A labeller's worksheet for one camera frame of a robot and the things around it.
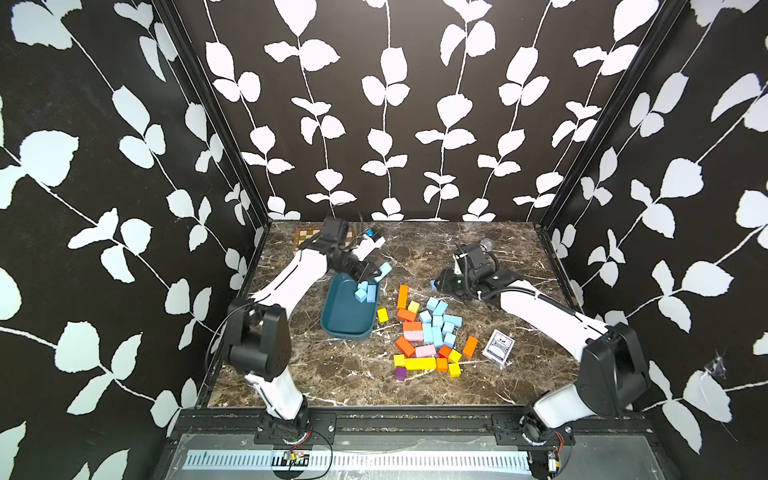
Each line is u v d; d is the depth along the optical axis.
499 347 0.87
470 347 0.88
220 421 0.76
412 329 0.90
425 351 0.86
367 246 0.78
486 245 1.10
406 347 0.86
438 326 0.90
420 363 0.84
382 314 0.93
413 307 0.95
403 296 0.98
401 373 0.83
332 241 0.71
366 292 0.98
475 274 0.66
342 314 0.95
